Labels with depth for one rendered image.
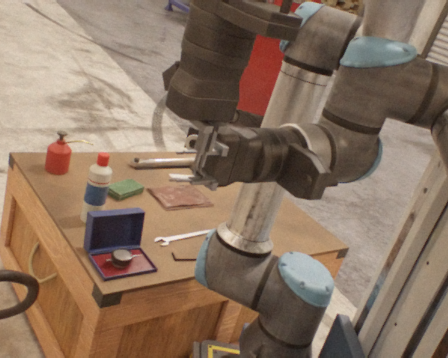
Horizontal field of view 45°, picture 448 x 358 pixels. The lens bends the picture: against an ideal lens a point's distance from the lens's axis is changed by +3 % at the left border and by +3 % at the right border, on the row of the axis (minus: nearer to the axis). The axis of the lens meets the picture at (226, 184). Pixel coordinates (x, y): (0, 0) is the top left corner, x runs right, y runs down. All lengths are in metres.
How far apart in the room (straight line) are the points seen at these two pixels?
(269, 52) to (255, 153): 3.58
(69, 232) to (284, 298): 0.67
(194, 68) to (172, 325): 1.20
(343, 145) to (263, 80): 3.52
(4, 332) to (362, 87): 1.52
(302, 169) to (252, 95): 3.63
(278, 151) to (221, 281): 0.68
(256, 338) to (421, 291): 0.44
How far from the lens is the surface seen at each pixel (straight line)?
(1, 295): 2.11
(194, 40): 0.56
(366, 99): 0.77
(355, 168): 0.81
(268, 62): 4.25
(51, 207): 1.72
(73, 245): 1.56
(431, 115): 0.80
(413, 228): 1.17
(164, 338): 1.69
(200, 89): 0.56
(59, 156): 1.88
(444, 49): 10.33
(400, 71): 0.77
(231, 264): 1.30
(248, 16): 0.50
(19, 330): 1.98
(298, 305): 1.29
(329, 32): 1.16
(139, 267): 1.51
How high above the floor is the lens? 1.35
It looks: 24 degrees down
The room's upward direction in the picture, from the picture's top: 17 degrees clockwise
